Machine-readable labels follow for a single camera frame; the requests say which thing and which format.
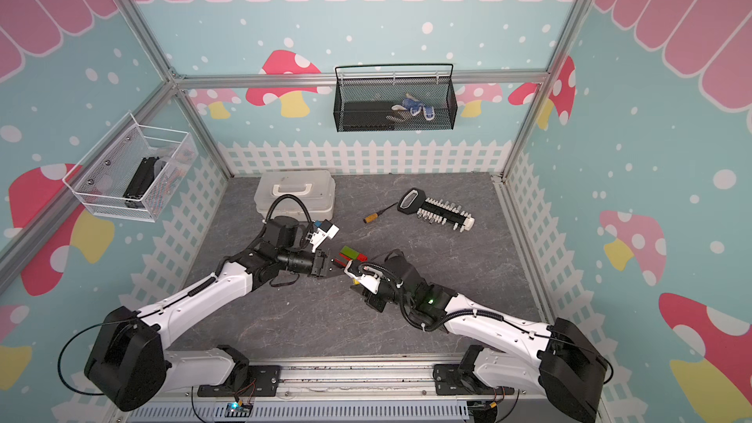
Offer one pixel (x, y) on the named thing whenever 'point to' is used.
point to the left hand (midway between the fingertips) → (347, 275)
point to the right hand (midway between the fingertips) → (357, 280)
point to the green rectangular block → (349, 252)
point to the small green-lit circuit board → (235, 409)
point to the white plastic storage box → (315, 186)
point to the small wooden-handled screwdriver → (374, 216)
